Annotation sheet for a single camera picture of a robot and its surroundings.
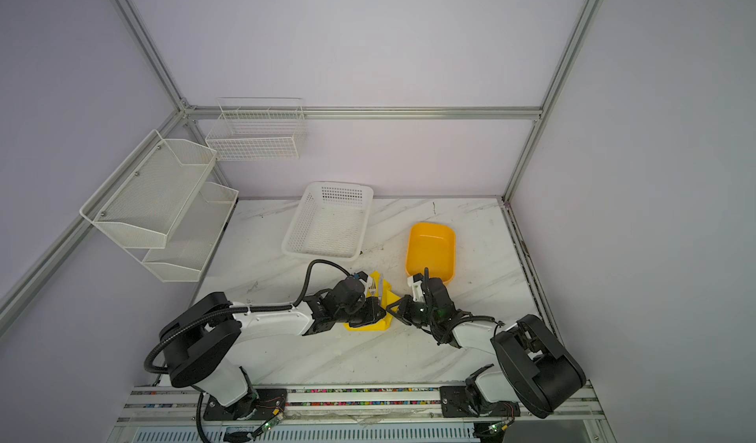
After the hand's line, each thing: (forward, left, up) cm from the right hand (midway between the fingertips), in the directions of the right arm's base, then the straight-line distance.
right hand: (385, 310), depth 84 cm
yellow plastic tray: (+28, -16, -7) cm, 33 cm away
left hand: (-1, 0, 0) cm, 1 cm away
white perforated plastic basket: (+39, +23, -5) cm, 45 cm away
